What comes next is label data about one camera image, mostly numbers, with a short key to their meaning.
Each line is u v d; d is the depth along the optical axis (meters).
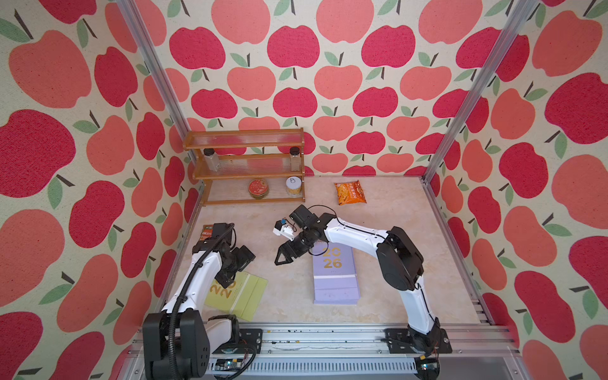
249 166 1.19
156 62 0.81
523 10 0.69
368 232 0.58
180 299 0.44
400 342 0.73
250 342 0.75
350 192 1.11
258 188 1.11
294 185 1.11
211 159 0.98
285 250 0.77
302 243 0.77
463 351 0.73
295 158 0.98
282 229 0.82
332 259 0.84
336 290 0.80
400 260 0.53
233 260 0.62
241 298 0.84
